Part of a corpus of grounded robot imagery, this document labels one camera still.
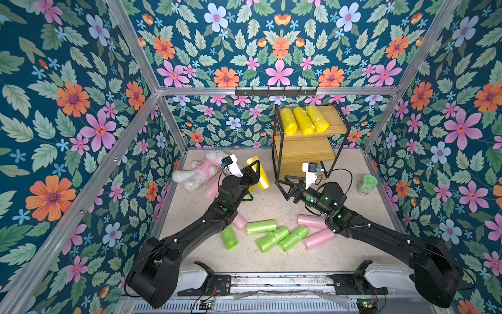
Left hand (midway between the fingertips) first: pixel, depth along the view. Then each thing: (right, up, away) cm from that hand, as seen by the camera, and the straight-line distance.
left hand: (260, 161), depth 75 cm
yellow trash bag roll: (+1, -8, -1) cm, 8 cm away
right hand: (+8, -7, -5) cm, 12 cm away
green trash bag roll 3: (+4, -34, +8) cm, 35 cm away
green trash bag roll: (-13, -32, +6) cm, 36 cm away
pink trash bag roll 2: (+25, -33, +8) cm, 42 cm away
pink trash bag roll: (-10, -28, +14) cm, 32 cm away
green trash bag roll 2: (0, -29, +11) cm, 31 cm away
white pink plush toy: (-31, -5, +24) cm, 39 cm away
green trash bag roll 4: (+14, -32, +7) cm, 36 cm away
